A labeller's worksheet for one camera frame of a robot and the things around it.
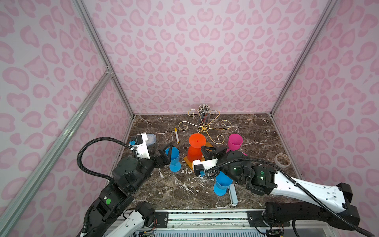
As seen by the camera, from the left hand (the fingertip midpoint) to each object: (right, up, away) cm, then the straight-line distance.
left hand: (165, 142), depth 59 cm
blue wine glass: (0, -18, +33) cm, 38 cm away
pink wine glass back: (+45, -12, +39) cm, 61 cm away
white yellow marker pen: (-1, 0, +48) cm, 48 cm away
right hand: (+16, -1, +2) cm, 16 cm away
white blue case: (+32, -29, +18) cm, 47 cm away
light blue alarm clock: (-18, -3, +42) cm, 46 cm away
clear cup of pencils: (+18, +17, +39) cm, 46 cm away
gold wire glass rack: (+16, +6, +13) cm, 21 cm away
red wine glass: (+13, 0, +5) cm, 14 cm away
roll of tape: (+68, -15, +35) cm, 78 cm away
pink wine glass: (+35, -3, +27) cm, 44 cm away
